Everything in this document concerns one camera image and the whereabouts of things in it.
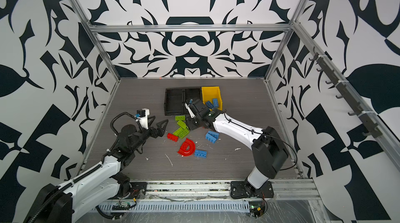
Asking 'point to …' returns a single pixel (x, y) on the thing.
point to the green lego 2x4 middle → (182, 124)
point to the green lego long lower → (179, 132)
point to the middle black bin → (195, 93)
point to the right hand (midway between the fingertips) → (190, 120)
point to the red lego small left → (172, 137)
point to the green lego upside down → (184, 133)
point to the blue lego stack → (212, 136)
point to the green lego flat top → (180, 117)
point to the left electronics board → (122, 206)
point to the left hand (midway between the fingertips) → (160, 116)
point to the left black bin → (174, 101)
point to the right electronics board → (257, 208)
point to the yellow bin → (210, 93)
